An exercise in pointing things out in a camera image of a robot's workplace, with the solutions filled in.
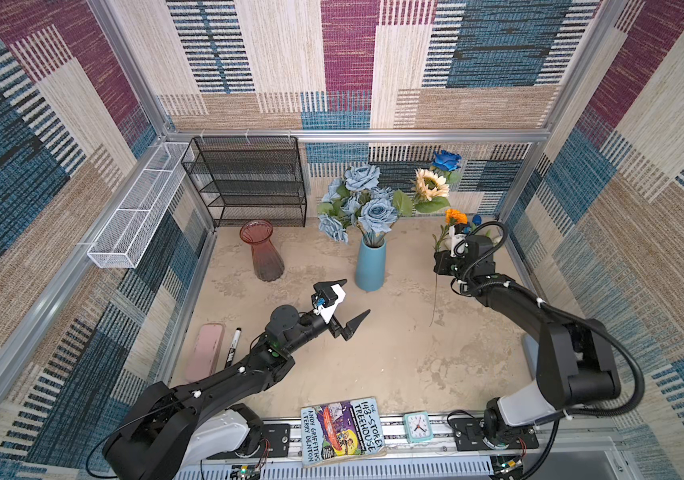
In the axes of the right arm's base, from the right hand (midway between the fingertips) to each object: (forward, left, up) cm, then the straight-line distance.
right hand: (435, 256), depth 92 cm
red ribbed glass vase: (+3, +52, -5) cm, 52 cm away
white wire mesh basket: (+7, +93, +5) cm, 93 cm away
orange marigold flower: (+10, -6, +6) cm, 13 cm away
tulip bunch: (+24, -23, -10) cm, 34 cm away
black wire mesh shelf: (+34, +61, +6) cm, 70 cm away
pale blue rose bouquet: (+4, +23, +20) cm, 31 cm away
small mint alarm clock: (-43, +11, -12) cm, 46 cm away
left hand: (-18, +25, +10) cm, 32 cm away
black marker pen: (-23, +61, -12) cm, 66 cm away
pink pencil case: (-23, +68, -11) cm, 72 cm away
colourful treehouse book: (-43, +30, -11) cm, 53 cm away
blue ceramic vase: (-3, +20, +1) cm, 20 cm away
